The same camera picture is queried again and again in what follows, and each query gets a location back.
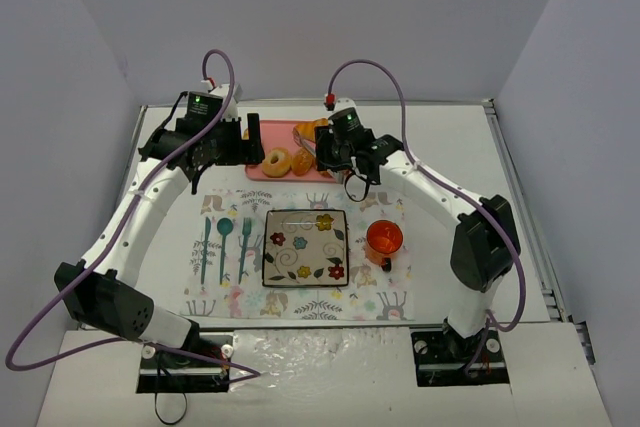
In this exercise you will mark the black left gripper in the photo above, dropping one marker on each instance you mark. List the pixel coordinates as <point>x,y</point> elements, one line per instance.
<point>235,144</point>

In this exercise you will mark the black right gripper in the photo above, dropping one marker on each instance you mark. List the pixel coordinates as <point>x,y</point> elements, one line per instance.
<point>325,150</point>

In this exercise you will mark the sesame bread roll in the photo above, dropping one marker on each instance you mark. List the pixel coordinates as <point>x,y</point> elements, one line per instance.
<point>302,161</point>

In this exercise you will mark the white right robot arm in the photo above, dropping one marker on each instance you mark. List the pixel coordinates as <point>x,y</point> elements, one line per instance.
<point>485,243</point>

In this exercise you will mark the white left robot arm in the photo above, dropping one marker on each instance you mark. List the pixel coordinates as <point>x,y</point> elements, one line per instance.
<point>100,289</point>

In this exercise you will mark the long croissant bread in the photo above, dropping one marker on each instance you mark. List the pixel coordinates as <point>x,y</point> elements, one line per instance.
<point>305,131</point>

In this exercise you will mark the pink tray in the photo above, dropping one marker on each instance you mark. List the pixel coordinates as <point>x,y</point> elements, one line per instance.
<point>277,138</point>

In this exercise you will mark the teal plastic fork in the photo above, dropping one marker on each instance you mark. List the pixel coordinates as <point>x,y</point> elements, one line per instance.
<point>245,234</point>

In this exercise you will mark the teal plastic spoon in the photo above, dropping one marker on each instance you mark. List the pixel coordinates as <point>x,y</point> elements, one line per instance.
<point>224,227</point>

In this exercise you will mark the teal plastic knife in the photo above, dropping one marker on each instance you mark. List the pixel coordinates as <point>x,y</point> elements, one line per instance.
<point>205,244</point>

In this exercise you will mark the orange mug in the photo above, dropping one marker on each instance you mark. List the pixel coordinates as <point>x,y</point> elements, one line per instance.
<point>383,241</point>

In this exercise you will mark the square floral ceramic plate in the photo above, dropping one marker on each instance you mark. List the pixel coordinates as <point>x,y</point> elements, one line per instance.
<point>305,249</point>

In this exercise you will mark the floral patterned placemat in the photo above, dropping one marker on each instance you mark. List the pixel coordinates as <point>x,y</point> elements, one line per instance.
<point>371,295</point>

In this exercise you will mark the sugared ring donut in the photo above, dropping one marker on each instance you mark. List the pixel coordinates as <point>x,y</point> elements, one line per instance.
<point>277,163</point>

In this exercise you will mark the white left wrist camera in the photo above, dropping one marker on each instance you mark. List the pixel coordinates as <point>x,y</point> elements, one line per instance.
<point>220,92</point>

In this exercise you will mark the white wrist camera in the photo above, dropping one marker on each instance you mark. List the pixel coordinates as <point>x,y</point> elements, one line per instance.
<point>333,104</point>
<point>220,92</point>

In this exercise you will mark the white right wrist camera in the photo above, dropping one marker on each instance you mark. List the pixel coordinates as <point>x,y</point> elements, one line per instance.
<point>333,104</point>

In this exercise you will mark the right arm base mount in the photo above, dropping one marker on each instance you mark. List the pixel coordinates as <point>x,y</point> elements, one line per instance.
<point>443,358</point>

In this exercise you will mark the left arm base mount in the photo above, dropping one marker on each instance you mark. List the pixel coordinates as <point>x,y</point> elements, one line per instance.
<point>160,372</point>

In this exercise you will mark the aluminium table rail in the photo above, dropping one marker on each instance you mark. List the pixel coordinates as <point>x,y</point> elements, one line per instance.
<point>533,237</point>

